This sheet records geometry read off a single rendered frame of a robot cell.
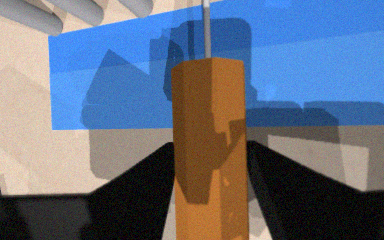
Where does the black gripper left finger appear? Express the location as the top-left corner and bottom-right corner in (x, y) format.
(0, 142), (175, 240)

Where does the orange-brown tool handle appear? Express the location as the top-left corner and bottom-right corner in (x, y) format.
(171, 0), (249, 240)

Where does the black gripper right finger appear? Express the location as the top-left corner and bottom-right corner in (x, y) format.
(246, 141), (384, 240)

